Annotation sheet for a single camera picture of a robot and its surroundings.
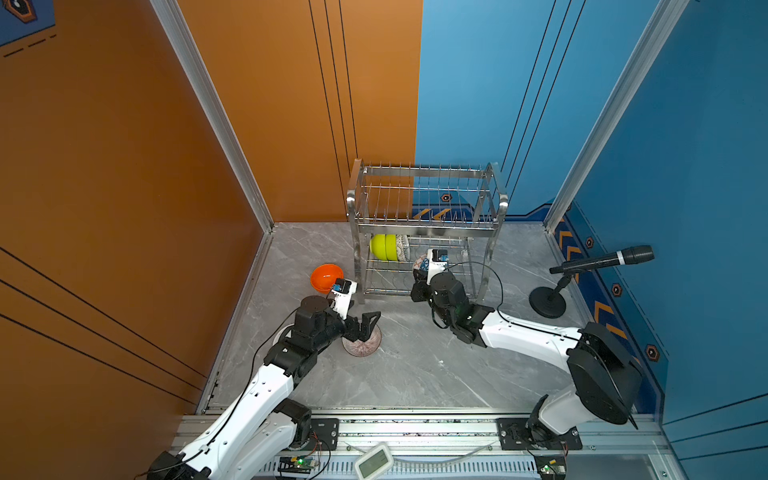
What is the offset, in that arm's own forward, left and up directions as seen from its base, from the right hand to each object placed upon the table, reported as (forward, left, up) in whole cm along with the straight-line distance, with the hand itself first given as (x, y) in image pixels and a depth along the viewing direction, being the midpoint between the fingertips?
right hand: (415, 271), depth 84 cm
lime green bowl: (+15, +11, -6) cm, 20 cm away
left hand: (-10, +13, -2) cm, 16 cm away
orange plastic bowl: (+8, +30, -14) cm, 34 cm away
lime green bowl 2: (+14, +7, -6) cm, 17 cm away
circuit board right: (-43, -32, -21) cm, 57 cm away
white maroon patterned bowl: (+15, +4, -7) cm, 17 cm away
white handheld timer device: (-43, +10, -16) cm, 47 cm away
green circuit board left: (-43, +28, -19) cm, 55 cm away
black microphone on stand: (-1, -43, -16) cm, 46 cm away
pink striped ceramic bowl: (-15, +15, -17) cm, 27 cm away
